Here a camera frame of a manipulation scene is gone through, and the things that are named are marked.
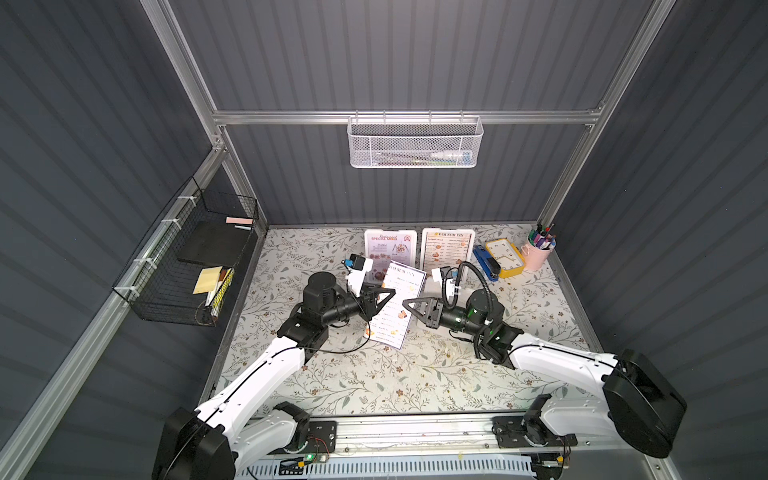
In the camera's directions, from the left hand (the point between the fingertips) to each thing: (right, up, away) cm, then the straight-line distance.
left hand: (391, 293), depth 71 cm
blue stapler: (+35, +6, +34) cm, 49 cm away
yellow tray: (+43, +8, +36) cm, 56 cm away
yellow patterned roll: (-40, 0, -2) cm, 40 cm away
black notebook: (-46, +13, +7) cm, 49 cm away
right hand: (+4, -3, 0) cm, 5 cm away
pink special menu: (-2, +11, +23) cm, 25 cm away
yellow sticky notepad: (-45, +3, +1) cm, 45 cm away
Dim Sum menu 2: (+19, +12, +23) cm, 32 cm away
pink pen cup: (+50, +12, +28) cm, 58 cm away
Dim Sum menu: (0, -8, +1) cm, 8 cm away
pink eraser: (-45, +19, +15) cm, 51 cm away
